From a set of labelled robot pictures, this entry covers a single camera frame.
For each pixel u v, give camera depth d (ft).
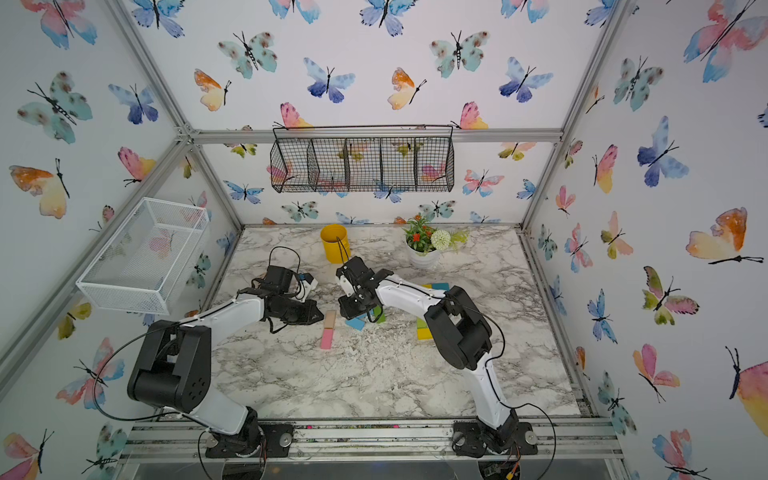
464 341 1.73
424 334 3.00
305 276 2.83
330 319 3.12
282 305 2.47
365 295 2.24
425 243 3.22
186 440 2.47
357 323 3.05
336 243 3.42
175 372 1.48
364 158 3.22
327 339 3.00
